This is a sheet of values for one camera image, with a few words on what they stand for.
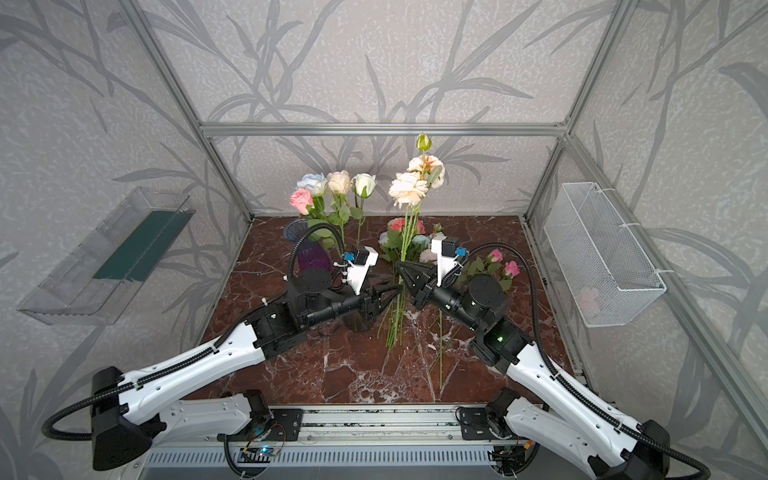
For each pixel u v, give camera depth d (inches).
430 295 21.3
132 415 15.3
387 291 23.3
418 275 22.4
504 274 39.8
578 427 16.9
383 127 37.5
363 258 21.9
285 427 28.5
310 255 41.4
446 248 21.0
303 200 25.8
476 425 28.6
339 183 27.8
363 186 27.8
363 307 22.1
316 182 26.9
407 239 23.1
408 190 21.0
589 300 28.6
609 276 23.9
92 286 25.1
